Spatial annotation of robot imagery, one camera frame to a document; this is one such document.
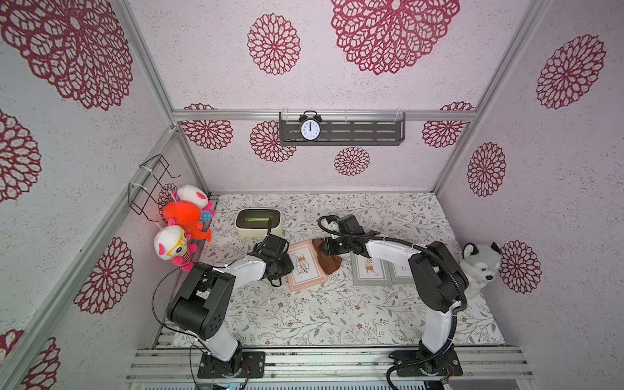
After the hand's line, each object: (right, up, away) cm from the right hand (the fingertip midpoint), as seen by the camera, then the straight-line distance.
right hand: (318, 245), depth 94 cm
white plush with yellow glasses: (-49, +3, -14) cm, 51 cm away
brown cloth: (+4, -6, -4) cm, 8 cm away
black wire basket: (-55, +18, -19) cm, 61 cm away
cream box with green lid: (-27, +9, +10) cm, 30 cm away
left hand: (-10, -9, +1) cm, 14 cm away
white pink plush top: (-49, +20, +1) cm, 53 cm away
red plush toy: (-49, +12, -4) cm, 50 cm away
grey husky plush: (+50, -4, -18) cm, 53 cm away
